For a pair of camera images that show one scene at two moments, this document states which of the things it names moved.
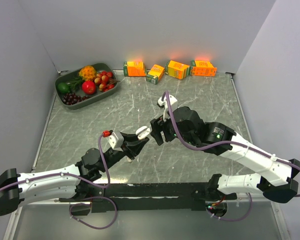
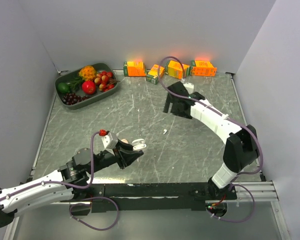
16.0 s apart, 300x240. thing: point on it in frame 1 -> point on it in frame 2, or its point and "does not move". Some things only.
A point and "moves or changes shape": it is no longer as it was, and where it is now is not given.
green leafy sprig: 76,83 does not move
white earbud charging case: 142,132 moves or changes shape
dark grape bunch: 71,98 does not move
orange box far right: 202,68 does not move
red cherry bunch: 105,80 does not move
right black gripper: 158,125 -> 169,101
